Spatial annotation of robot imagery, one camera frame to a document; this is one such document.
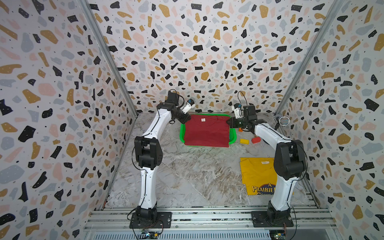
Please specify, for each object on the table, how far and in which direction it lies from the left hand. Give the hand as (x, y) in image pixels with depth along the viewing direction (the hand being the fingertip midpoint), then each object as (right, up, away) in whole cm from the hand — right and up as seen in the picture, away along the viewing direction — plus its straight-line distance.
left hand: (190, 116), depth 96 cm
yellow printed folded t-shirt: (+42, -35, -7) cm, 55 cm away
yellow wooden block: (+38, -17, +9) cm, 43 cm away
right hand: (+25, -3, 0) cm, 25 cm away
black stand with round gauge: (+52, -4, -14) cm, 54 cm away
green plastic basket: (+28, -11, +4) cm, 30 cm away
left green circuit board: (-16, -58, -25) cm, 65 cm away
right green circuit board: (+44, -58, -25) cm, 77 cm away
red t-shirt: (+11, -9, +1) cm, 14 cm away
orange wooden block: (+30, -9, -10) cm, 32 cm away
